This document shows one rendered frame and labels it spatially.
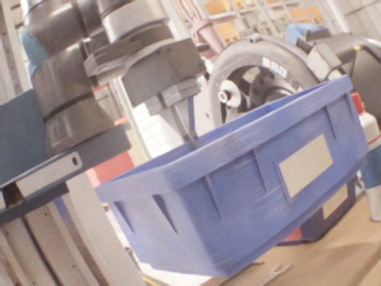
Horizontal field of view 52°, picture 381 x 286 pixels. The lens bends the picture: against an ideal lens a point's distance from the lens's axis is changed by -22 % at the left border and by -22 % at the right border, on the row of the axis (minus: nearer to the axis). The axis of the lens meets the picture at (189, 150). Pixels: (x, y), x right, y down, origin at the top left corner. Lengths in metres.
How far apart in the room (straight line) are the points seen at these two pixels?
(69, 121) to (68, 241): 0.34
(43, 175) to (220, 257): 0.64
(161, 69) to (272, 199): 0.22
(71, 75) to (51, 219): 0.41
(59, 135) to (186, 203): 0.66
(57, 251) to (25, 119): 0.37
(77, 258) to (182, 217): 0.81
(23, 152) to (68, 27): 0.50
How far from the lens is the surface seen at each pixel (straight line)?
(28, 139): 1.15
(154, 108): 0.63
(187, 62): 0.57
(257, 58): 1.73
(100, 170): 6.95
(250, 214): 0.42
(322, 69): 1.56
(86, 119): 1.00
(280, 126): 0.45
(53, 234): 1.23
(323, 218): 0.83
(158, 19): 0.60
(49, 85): 1.03
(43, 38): 0.73
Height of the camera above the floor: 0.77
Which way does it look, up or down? 3 degrees down
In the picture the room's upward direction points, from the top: 24 degrees counter-clockwise
